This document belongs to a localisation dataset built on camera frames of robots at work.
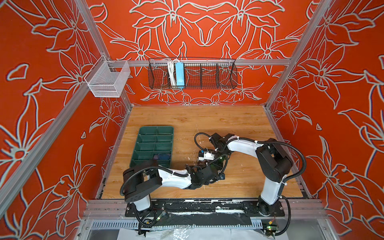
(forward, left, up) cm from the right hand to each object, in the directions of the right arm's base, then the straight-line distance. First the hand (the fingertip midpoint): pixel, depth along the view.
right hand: (209, 169), depth 85 cm
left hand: (+1, +1, +1) cm, 2 cm away
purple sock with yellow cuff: (+6, +28, +6) cm, 29 cm away
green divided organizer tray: (+15, +33, +5) cm, 37 cm away
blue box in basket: (+46, +16, +34) cm, 60 cm away
